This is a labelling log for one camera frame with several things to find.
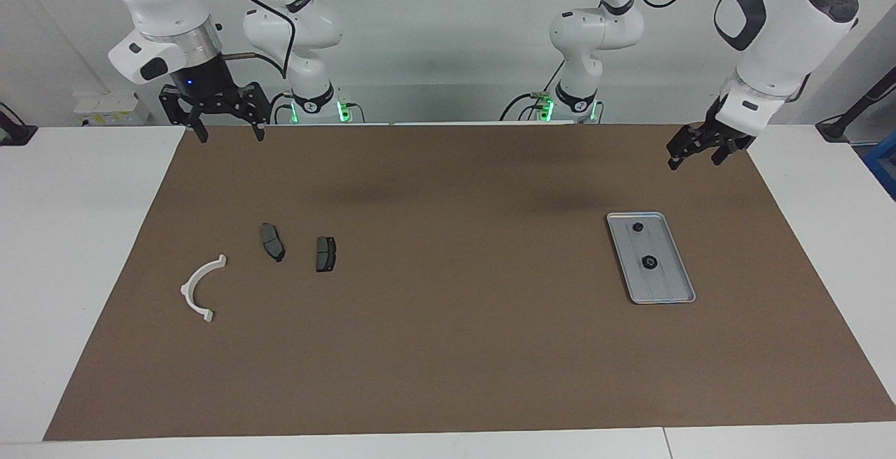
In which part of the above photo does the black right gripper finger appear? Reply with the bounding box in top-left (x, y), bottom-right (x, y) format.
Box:
top-left (159, 85), bottom-right (210, 144)
top-left (235, 81), bottom-right (272, 143)

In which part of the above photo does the silver ribbed metal tray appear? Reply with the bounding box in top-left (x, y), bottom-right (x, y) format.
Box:
top-left (606, 211), bottom-right (697, 305)

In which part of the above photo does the white box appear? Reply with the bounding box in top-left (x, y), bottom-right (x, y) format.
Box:
top-left (73, 92), bottom-right (151, 127)

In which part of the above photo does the long grey brake pad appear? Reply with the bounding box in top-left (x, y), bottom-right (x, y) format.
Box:
top-left (260, 223), bottom-right (286, 263)

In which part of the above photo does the blue crate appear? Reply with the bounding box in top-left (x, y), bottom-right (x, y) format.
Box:
top-left (862, 132), bottom-right (896, 201)

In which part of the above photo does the black clamp stand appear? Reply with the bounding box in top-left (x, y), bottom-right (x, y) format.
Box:
top-left (0, 101), bottom-right (37, 146)

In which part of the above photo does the brown table mat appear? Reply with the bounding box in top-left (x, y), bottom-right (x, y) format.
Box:
top-left (43, 123), bottom-right (896, 442)

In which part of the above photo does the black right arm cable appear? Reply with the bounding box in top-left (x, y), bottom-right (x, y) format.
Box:
top-left (202, 0), bottom-right (296, 80)

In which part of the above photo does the black base cable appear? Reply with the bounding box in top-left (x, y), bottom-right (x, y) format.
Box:
top-left (499, 60), bottom-right (566, 122)

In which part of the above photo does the white curved plastic bracket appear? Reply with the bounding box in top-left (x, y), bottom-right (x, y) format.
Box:
top-left (181, 255), bottom-right (228, 323)

